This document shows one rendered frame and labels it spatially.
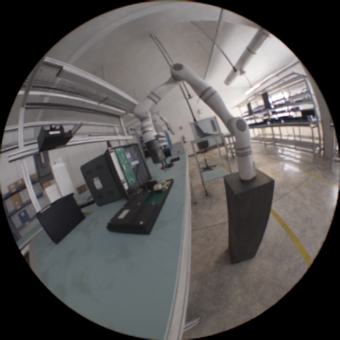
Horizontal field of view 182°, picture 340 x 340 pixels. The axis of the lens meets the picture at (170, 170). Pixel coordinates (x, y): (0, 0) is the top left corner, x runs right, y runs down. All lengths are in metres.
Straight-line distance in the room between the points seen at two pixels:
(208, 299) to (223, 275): 0.27
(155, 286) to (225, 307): 1.01
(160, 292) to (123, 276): 0.06
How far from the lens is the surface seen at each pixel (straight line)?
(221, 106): 0.57
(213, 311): 1.14
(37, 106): 1.20
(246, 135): 0.56
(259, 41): 3.79
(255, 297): 1.18
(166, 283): 0.15
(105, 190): 0.49
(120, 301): 0.18
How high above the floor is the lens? 1.14
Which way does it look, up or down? 13 degrees down
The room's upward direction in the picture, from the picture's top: 20 degrees counter-clockwise
